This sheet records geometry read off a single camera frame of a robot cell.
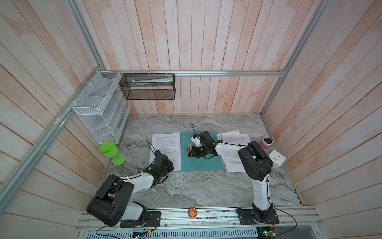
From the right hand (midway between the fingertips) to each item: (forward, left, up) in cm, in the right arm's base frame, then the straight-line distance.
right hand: (188, 154), depth 96 cm
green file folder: (-7, -6, 0) cm, 9 cm away
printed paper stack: (-8, -21, +27) cm, 35 cm away
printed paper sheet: (+8, +13, 0) cm, 15 cm away
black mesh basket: (+41, +29, +24) cm, 56 cm away
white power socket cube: (-3, -57, +1) cm, 57 cm away
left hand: (-8, +10, -1) cm, 13 cm away
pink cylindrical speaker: (+8, -52, +3) cm, 53 cm away
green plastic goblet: (-6, +45, +14) cm, 47 cm away
